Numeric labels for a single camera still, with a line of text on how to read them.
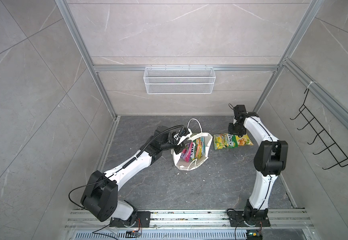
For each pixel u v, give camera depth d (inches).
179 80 39.7
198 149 34.0
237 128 32.5
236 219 28.7
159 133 23.7
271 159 21.1
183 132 25.0
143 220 28.8
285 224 29.2
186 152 34.6
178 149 27.2
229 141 39.2
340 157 23.7
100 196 16.4
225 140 39.0
